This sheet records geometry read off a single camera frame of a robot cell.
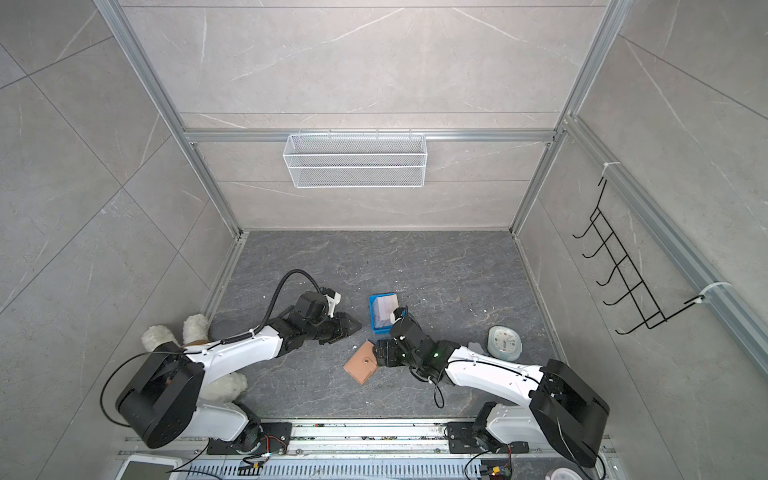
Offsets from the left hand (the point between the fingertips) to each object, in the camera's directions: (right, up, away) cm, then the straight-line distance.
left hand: (364, 324), depth 85 cm
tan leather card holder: (0, -12, -1) cm, 12 cm away
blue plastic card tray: (+5, +4, +8) cm, 10 cm away
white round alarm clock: (+42, -6, +3) cm, 43 cm away
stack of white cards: (+5, +4, +8) cm, 10 cm away
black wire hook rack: (+63, +16, -17) cm, 67 cm away
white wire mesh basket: (-3, +53, +15) cm, 55 cm away
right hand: (+7, -7, -2) cm, 10 cm away
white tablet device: (-49, -28, -19) cm, 60 cm away
